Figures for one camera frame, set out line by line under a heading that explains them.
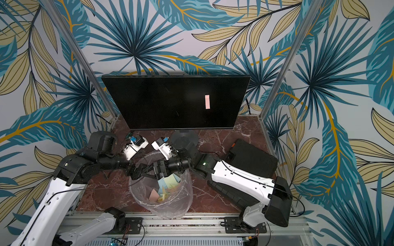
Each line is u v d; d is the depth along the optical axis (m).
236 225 0.73
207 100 0.70
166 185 0.76
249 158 0.94
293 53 0.84
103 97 1.06
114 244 0.71
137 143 0.52
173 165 0.55
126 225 0.71
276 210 0.39
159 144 0.57
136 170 0.54
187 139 0.51
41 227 0.36
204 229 0.73
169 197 0.57
